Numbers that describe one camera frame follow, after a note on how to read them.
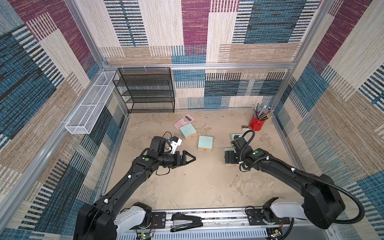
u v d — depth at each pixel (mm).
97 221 386
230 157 819
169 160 670
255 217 731
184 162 659
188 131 1051
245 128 1081
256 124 1024
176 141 733
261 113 1049
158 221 732
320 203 409
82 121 702
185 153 681
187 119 1121
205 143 994
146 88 1083
